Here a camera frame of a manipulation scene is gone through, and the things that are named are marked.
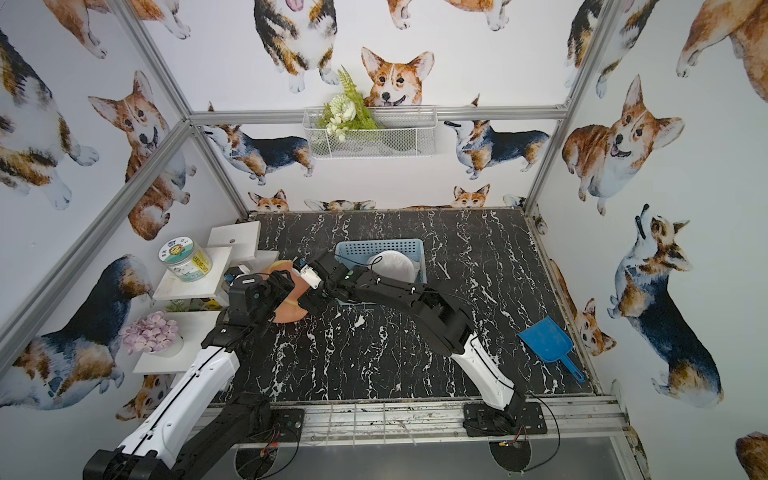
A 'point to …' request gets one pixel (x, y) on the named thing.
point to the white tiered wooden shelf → (189, 331)
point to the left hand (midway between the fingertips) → (281, 271)
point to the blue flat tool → (551, 344)
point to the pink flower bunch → (150, 333)
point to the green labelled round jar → (184, 259)
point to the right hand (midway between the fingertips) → (319, 278)
